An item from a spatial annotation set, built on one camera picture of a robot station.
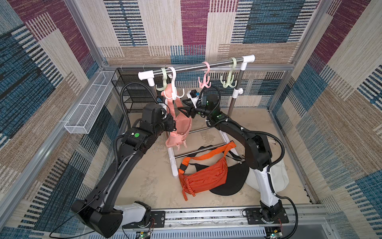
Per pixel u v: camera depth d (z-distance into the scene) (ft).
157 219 2.40
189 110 2.54
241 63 2.06
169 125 2.03
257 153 1.86
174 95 2.02
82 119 2.30
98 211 1.21
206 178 2.56
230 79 2.18
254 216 2.40
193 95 2.42
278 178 2.75
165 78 1.85
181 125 3.15
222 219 2.45
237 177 2.73
